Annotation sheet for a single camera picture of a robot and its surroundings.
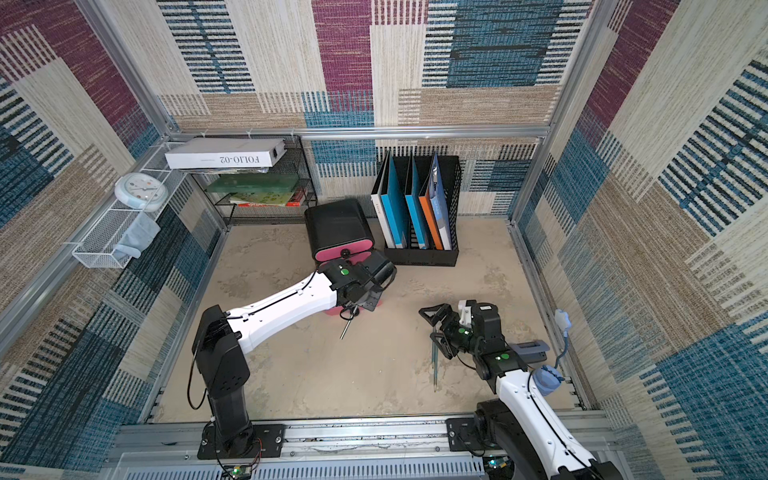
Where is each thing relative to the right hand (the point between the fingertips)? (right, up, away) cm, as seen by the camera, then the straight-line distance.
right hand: (424, 318), depth 80 cm
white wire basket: (-73, +20, -10) cm, 77 cm away
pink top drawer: (-23, +18, +11) cm, 32 cm away
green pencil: (-24, -8, +15) cm, 29 cm away
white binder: (-12, +30, +9) cm, 34 cm away
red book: (-40, +35, +21) cm, 57 cm away
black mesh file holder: (-2, +17, +21) cm, 27 cm away
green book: (-51, +38, +14) cm, 65 cm away
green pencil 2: (+3, -14, +5) cm, 15 cm away
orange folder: (+2, +31, +7) cm, 32 cm away
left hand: (-15, +7, +4) cm, 17 cm away
